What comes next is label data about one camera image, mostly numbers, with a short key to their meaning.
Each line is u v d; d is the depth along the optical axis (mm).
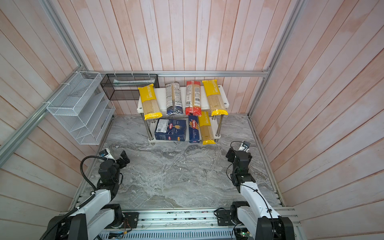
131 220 732
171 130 942
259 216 437
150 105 746
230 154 774
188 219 751
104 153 719
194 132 977
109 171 643
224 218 734
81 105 704
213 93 812
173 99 778
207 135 965
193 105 745
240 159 626
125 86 1034
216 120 1101
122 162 775
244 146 720
